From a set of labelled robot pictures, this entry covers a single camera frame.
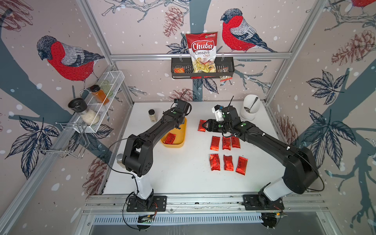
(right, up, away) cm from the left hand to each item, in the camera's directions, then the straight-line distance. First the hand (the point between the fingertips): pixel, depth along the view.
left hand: (178, 114), depth 92 cm
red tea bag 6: (+31, -29, -6) cm, 43 cm away
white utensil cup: (+52, +7, +13) cm, 54 cm away
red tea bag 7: (+38, -32, -6) cm, 50 cm away
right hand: (+16, -6, -9) cm, 20 cm away
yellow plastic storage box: (+1, -16, +8) cm, 18 cm away
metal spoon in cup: (+52, +3, +19) cm, 56 cm away
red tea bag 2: (+25, -20, +6) cm, 33 cm away
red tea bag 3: (+32, -19, +3) cm, 37 cm away
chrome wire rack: (-43, -10, -33) cm, 55 cm away
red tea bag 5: (+23, -29, -6) cm, 37 cm away
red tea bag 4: (+38, -19, +4) cm, 42 cm away
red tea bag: (-6, -16, +4) cm, 18 cm away
